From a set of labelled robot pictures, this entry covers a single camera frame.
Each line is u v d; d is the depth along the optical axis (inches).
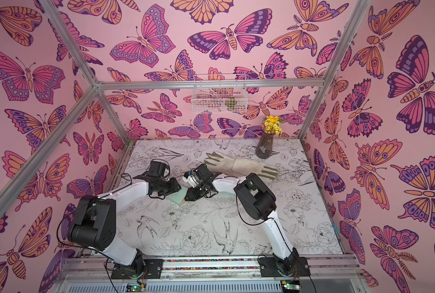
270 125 36.5
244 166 41.7
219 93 37.3
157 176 29.3
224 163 42.0
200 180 34.6
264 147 41.4
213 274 28.7
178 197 35.9
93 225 17.9
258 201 22.0
